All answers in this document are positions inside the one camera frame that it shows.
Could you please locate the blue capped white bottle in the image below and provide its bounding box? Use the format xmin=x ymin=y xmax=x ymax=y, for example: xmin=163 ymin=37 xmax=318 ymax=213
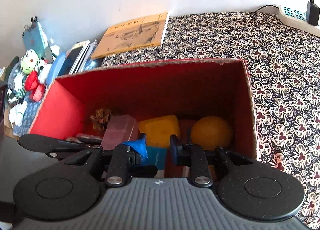
xmin=144 ymin=146 xmax=167 ymax=178

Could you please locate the green frog plush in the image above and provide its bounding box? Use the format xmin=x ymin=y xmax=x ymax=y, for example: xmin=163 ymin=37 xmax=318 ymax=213
xmin=20 ymin=49 xmax=39 ymax=74

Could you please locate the clear plastic case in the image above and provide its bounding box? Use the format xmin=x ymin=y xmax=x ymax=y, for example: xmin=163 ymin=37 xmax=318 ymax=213
xmin=101 ymin=114 xmax=139 ymax=150

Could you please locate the blue glasses case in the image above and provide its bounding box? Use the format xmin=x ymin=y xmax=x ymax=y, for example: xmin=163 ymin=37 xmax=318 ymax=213
xmin=46 ymin=52 xmax=66 ymax=86

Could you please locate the orange gourd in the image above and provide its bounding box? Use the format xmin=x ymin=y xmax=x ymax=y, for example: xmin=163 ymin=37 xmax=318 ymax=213
xmin=190 ymin=116 xmax=233 ymax=150

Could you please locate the brown pine cone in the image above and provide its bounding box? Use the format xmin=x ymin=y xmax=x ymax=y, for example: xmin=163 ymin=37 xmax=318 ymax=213
xmin=90 ymin=108 xmax=112 ymax=132

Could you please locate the white power strip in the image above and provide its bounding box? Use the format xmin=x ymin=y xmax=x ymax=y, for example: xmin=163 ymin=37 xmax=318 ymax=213
xmin=278 ymin=6 xmax=320 ymax=37

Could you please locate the yellow paperback book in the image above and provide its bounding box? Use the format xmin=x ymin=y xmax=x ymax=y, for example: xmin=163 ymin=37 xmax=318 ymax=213
xmin=91 ymin=12 xmax=169 ymax=59

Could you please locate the red cardboard box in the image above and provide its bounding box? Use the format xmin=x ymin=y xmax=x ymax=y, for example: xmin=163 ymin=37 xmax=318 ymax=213
xmin=27 ymin=59 xmax=258 ymax=158

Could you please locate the floral patterned tablecloth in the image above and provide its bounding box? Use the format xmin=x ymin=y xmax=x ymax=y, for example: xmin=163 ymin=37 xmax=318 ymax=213
xmin=102 ymin=12 xmax=319 ymax=229

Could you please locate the black charger plug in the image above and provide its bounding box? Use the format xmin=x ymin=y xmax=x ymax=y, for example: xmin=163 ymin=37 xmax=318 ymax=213
xmin=306 ymin=0 xmax=319 ymax=26

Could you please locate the white smartphone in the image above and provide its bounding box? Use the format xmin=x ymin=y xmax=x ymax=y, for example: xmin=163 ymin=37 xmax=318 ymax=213
xmin=65 ymin=40 xmax=90 ymax=74

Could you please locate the blue notebook with clips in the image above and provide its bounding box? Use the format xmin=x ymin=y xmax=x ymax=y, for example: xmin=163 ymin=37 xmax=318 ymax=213
xmin=22 ymin=16 xmax=48 ymax=58

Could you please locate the yellow plastic container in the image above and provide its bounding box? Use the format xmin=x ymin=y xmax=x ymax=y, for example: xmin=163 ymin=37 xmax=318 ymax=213
xmin=139 ymin=115 xmax=181 ymax=149

